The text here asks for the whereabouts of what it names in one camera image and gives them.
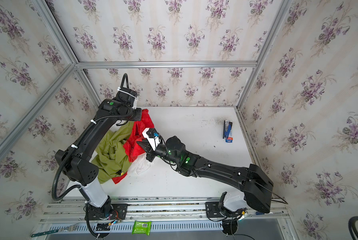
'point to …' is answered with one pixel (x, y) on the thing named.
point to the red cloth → (133, 148)
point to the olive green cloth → (112, 159)
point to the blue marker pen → (257, 213)
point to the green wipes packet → (142, 227)
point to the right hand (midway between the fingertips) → (135, 141)
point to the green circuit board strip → (44, 232)
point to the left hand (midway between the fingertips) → (137, 113)
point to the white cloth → (140, 165)
